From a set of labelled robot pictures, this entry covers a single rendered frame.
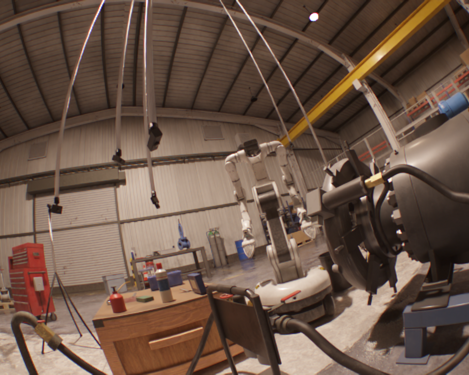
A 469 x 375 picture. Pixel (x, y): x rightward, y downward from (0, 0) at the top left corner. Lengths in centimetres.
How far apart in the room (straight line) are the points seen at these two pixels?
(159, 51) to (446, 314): 968
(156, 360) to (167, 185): 877
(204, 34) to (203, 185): 660
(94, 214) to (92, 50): 662
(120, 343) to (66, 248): 859
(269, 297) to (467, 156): 131
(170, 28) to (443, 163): 867
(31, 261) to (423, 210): 407
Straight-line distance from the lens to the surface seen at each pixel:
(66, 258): 966
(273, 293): 146
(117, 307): 123
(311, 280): 147
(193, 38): 912
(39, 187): 1039
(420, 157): 95
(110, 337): 120
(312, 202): 92
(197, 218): 941
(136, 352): 124
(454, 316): 91
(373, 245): 108
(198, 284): 122
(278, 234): 159
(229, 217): 985
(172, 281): 189
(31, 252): 378
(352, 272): 102
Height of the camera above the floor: 70
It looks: 15 degrees up
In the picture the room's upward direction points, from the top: 15 degrees counter-clockwise
